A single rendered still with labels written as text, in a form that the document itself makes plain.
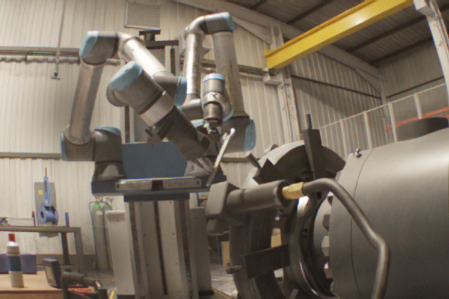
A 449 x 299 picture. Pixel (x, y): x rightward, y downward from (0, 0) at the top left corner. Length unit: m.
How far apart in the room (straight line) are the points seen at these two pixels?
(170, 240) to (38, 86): 8.22
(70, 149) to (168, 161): 0.55
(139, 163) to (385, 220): 1.48
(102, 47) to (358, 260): 1.23
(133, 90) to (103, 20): 10.28
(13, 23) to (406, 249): 10.48
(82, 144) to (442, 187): 1.61
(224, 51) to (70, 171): 7.91
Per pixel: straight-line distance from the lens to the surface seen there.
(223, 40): 2.22
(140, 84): 1.09
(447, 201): 1.03
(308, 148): 1.56
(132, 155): 2.27
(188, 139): 1.14
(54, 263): 1.69
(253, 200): 1.21
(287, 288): 1.64
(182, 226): 2.28
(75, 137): 2.05
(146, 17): 11.81
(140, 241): 2.27
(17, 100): 10.03
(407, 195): 1.09
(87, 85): 1.84
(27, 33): 10.73
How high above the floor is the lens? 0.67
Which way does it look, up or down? 10 degrees up
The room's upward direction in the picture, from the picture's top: 5 degrees counter-clockwise
